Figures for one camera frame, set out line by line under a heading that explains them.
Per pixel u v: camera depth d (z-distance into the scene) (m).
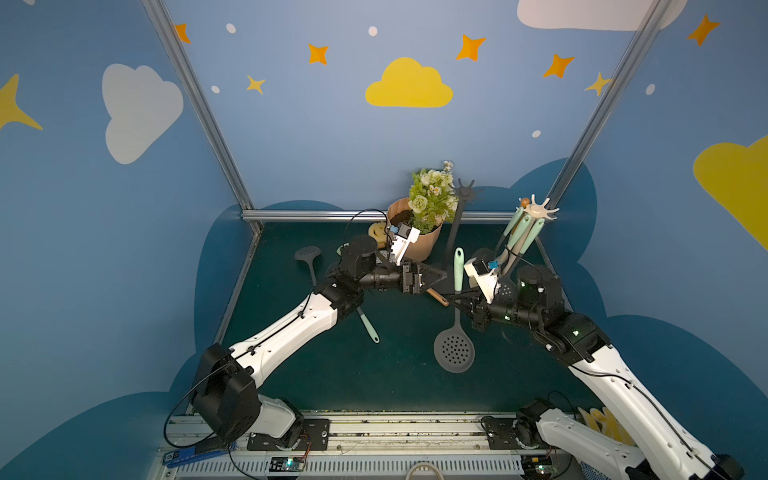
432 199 0.93
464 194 0.75
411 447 0.73
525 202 0.72
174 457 0.68
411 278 0.59
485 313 0.58
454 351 0.72
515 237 0.74
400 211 1.08
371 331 0.92
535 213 0.70
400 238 0.62
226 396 0.40
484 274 0.57
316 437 0.73
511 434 0.74
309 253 1.07
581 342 0.47
